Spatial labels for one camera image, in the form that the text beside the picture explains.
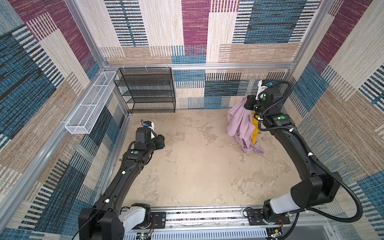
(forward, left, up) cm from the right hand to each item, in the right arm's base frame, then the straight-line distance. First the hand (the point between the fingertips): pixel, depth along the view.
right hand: (248, 97), depth 77 cm
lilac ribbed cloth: (-7, +2, -14) cm, 16 cm away
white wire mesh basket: (-11, +80, -1) cm, 81 cm away
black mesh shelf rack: (+31, +60, -16) cm, 70 cm away
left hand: (-11, +46, -15) cm, 50 cm away
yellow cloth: (-6, -9, -24) cm, 26 cm away
